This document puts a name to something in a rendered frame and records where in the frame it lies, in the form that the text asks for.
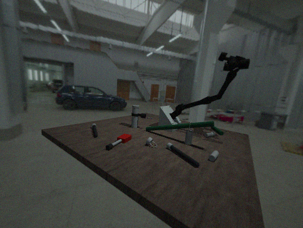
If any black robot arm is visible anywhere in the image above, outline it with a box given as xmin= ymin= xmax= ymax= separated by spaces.
xmin=170 ymin=59 xmax=250 ymax=119

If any short white cylinder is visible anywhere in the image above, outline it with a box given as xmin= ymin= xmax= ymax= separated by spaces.
xmin=208 ymin=150 xmax=219 ymax=162

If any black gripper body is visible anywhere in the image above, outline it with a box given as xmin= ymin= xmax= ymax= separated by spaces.
xmin=218 ymin=52 xmax=246 ymax=64

